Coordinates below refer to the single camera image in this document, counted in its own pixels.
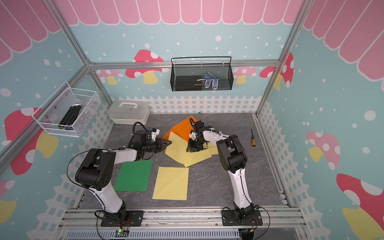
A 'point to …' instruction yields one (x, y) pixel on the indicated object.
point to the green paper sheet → (134, 176)
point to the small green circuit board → (121, 233)
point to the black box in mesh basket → (188, 83)
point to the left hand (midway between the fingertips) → (170, 145)
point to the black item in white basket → (70, 116)
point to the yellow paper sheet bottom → (176, 148)
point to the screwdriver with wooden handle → (253, 140)
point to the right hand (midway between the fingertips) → (188, 150)
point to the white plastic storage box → (129, 112)
